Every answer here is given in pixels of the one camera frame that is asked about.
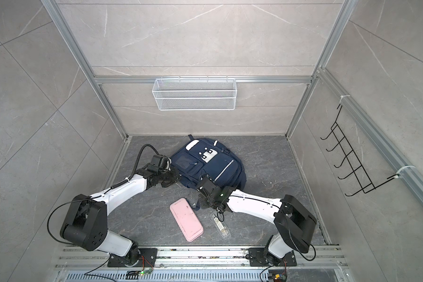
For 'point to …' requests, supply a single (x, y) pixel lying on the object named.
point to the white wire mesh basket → (195, 94)
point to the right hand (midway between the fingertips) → (203, 197)
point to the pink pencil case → (186, 219)
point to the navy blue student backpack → (208, 157)
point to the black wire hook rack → (363, 183)
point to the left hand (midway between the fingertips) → (181, 172)
